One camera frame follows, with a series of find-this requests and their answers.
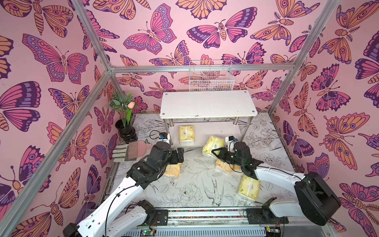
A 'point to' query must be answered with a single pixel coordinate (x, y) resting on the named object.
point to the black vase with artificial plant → (124, 103)
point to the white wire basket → (210, 75)
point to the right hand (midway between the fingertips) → (209, 153)
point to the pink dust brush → (130, 152)
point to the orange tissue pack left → (172, 171)
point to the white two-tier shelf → (220, 113)
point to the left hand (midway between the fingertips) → (177, 149)
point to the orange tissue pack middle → (223, 165)
